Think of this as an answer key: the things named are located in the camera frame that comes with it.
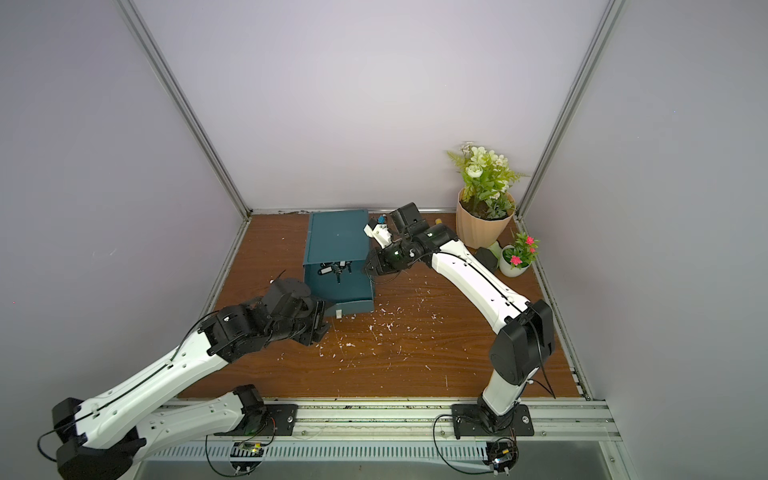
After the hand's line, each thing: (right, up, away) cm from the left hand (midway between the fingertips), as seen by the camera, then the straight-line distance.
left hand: (345, 310), depth 69 cm
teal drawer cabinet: (-5, +18, +16) cm, 24 cm away
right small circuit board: (+38, -35, +1) cm, 51 cm away
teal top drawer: (0, +1, +13) cm, 13 cm away
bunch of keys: (-5, +9, +16) cm, 19 cm away
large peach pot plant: (+43, +29, +31) cm, 61 cm away
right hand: (+4, +11, +6) cm, 13 cm away
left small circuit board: (-25, -37, +3) cm, 45 cm away
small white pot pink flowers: (+49, +10, +21) cm, 55 cm away
